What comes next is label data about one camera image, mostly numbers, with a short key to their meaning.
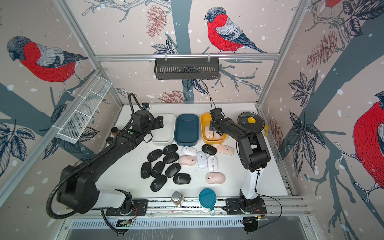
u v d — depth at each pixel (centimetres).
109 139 89
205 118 109
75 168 43
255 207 68
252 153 51
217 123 73
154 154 91
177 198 67
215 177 81
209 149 93
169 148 93
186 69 107
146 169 84
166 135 100
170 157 89
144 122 65
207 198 70
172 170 84
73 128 81
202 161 88
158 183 80
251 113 98
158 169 85
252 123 93
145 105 73
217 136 99
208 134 100
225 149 93
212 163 86
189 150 93
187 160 88
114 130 93
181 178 81
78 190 41
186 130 103
